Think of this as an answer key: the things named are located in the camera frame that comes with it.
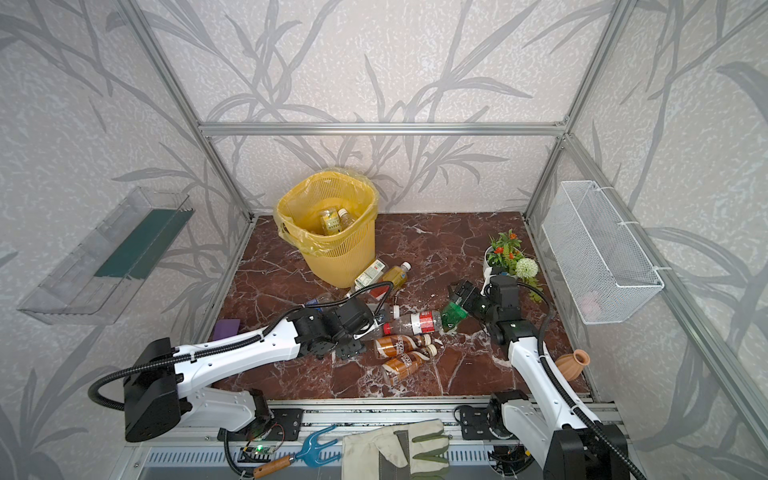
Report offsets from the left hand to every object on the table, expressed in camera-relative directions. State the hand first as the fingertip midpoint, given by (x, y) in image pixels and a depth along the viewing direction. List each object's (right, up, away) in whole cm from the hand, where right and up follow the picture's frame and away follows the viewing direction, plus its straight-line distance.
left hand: (358, 320), depth 81 cm
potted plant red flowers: (+42, +17, +6) cm, 46 cm away
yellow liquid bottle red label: (+10, +11, +15) cm, 21 cm away
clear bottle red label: (+16, -2, +3) cm, 16 cm away
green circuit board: (-23, -28, -10) cm, 38 cm away
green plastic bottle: (+27, -1, +8) cm, 28 cm away
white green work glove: (+16, -28, -11) cm, 34 cm away
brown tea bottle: (+12, -11, -2) cm, 17 cm away
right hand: (+28, +10, +3) cm, 30 cm away
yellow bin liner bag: (-19, +32, +8) cm, 38 cm away
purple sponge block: (-41, -5, +8) cm, 43 cm away
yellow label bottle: (-12, +28, +18) cm, 35 cm away
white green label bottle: (+1, +10, +15) cm, 18 cm away
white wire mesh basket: (+55, +16, -19) cm, 60 cm away
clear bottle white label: (-8, +29, +20) cm, 36 cm away
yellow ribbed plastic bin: (-5, +17, +2) cm, 17 cm away
